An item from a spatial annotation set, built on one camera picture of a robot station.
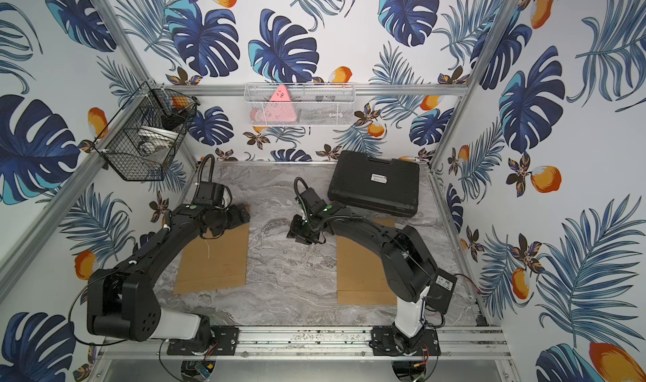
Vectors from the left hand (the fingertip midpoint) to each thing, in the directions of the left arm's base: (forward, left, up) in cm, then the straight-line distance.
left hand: (239, 215), depth 86 cm
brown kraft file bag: (-13, -44, -15) cm, 48 cm away
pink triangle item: (+32, -11, +21) cm, 40 cm away
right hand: (-5, -18, -3) cm, 19 cm away
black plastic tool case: (+24, -55, -7) cm, 61 cm away
